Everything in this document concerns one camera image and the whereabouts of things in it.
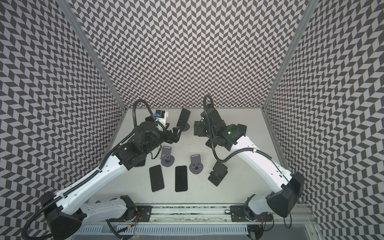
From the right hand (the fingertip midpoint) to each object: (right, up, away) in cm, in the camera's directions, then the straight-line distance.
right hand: (202, 128), depth 74 cm
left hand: (-13, +1, -3) cm, 13 cm away
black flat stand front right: (+10, -24, +8) cm, 27 cm away
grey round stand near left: (-21, -20, +17) cm, 34 cm away
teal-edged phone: (-13, +5, +29) cm, 32 cm away
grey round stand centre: (-3, -22, +9) cm, 24 cm away
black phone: (-12, -29, +11) cm, 34 cm away
